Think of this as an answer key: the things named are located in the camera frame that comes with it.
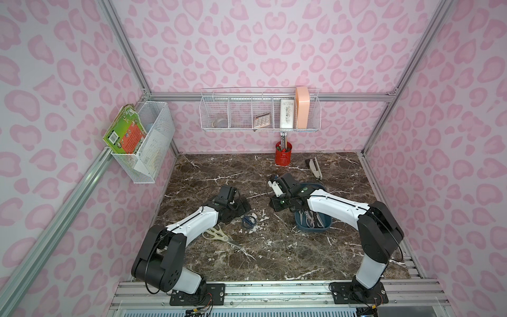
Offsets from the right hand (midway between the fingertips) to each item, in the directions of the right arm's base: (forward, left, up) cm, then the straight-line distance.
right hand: (270, 203), depth 89 cm
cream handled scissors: (-12, +24, -7) cm, 27 cm away
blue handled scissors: (-5, +10, -8) cm, 14 cm away
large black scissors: (-3, -15, -8) cm, 17 cm away
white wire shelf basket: (+41, +5, +22) cm, 46 cm away
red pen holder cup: (+30, -7, +1) cm, 31 cm away
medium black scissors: (-5, -18, -8) cm, 20 cm away
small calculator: (+33, +4, +20) cm, 39 cm away
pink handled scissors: (-6, -23, -8) cm, 25 cm away
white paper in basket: (+13, +50, +19) cm, 55 cm away
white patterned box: (+34, -8, +23) cm, 42 cm away
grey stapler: (+26, -25, -7) cm, 37 cm away
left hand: (-1, +11, -2) cm, 12 cm away
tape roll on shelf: (+30, +24, +21) cm, 44 cm away
